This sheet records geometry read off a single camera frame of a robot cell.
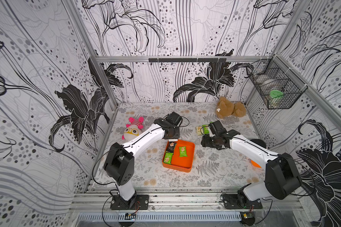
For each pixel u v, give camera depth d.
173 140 0.78
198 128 1.02
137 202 0.73
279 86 0.80
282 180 0.42
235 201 0.72
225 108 1.04
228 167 0.85
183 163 0.85
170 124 0.61
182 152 0.90
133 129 0.94
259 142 0.88
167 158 0.86
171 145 0.92
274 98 0.71
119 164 0.44
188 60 0.89
